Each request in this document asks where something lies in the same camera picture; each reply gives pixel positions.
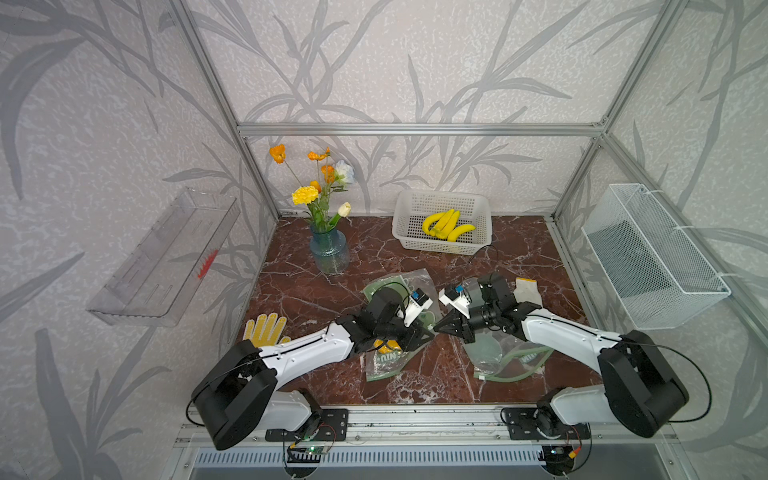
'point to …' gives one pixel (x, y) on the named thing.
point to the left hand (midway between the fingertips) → (427, 331)
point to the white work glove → (526, 291)
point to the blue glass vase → (329, 251)
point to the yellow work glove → (265, 333)
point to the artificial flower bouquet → (315, 195)
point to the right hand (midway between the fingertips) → (437, 326)
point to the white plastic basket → (413, 206)
